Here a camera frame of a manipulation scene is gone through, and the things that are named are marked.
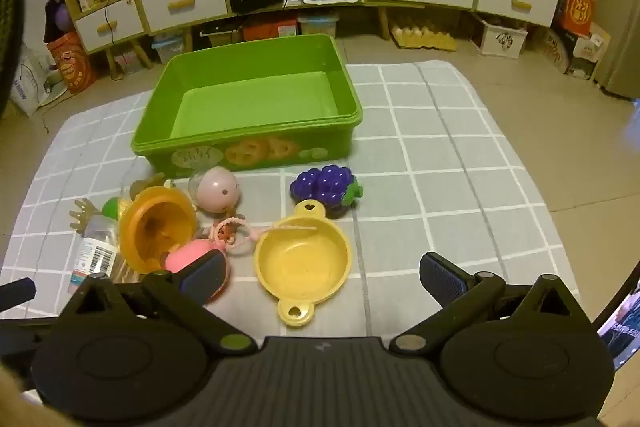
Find purple ball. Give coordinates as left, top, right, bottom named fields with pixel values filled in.
left=56, top=2, right=76, bottom=33

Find green plastic bin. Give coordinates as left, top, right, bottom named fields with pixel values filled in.
left=131, top=33, right=364, bottom=172

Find blue lid storage box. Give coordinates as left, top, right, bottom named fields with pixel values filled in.
left=151, top=32, right=194, bottom=66

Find orange toy bowl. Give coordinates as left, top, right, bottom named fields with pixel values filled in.
left=118, top=187, right=199, bottom=274

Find clear storage box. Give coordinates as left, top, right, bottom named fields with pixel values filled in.
left=300, top=12, right=342, bottom=39

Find brown amber toy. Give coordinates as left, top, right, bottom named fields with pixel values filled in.
left=129, top=173, right=167, bottom=202

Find printed cardboard box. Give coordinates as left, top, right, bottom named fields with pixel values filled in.
left=530, top=24, right=612, bottom=80

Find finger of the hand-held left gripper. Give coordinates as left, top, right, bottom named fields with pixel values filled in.
left=0, top=279, right=37, bottom=309

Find yellow egg carton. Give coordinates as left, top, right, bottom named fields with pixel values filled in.
left=390, top=22, right=459, bottom=54

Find pink egg toy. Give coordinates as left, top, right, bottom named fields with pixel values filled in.
left=196, top=167, right=240, bottom=214

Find white cutout crate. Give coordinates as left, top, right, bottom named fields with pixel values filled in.
left=477, top=14, right=529, bottom=58

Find amber toy hand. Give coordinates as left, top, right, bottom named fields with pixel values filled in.
left=70, top=199, right=102, bottom=236

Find grey refrigerator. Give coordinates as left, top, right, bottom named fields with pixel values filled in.
left=592, top=0, right=640, bottom=101

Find clear plastic bottle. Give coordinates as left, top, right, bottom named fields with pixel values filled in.
left=67, top=214, right=121, bottom=294

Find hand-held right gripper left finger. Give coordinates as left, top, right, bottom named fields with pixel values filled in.
left=56, top=253, right=256, bottom=356

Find orange red paper bag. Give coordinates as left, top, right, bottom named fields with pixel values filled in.
left=557, top=0, right=602, bottom=36

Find black-framed screen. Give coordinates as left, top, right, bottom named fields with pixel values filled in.
left=594, top=257, right=640, bottom=369

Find grey checkered mat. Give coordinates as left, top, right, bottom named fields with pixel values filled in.
left=0, top=62, right=581, bottom=344

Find red box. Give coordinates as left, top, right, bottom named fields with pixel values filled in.
left=245, top=14, right=301, bottom=42

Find red gift bag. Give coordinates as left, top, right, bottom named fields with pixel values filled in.
left=47, top=32, right=99, bottom=96

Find yellow toy pot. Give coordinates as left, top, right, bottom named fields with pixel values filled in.
left=254, top=200, right=354, bottom=327

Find pink toy pig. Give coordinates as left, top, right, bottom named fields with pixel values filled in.
left=165, top=239, right=232, bottom=304

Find purple toy grapes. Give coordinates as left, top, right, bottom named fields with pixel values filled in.
left=290, top=164, right=363, bottom=221

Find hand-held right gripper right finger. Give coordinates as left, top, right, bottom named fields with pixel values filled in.
left=390, top=252, right=593, bottom=355

